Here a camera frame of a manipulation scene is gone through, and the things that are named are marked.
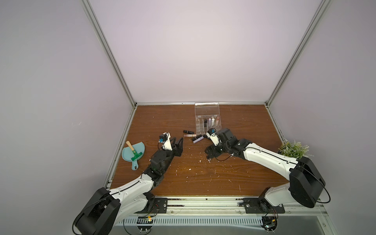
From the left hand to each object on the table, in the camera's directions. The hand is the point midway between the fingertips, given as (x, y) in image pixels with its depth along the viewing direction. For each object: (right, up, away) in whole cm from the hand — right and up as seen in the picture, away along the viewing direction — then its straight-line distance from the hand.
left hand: (181, 138), depth 79 cm
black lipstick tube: (+4, 0, +24) cm, 25 cm away
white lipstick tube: (+21, +9, +23) cm, 33 cm away
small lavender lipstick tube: (+10, -4, +19) cm, 22 cm away
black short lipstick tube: (+15, +7, +25) cm, 30 cm away
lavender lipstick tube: (+18, +8, +23) cm, 31 cm away
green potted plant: (+60, -5, -4) cm, 60 cm away
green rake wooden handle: (-29, -12, +11) cm, 34 cm away
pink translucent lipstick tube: (+24, +10, +22) cm, 34 cm away
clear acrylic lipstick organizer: (+17, +12, +24) cm, 32 cm away
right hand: (+17, -5, +5) cm, 18 cm away
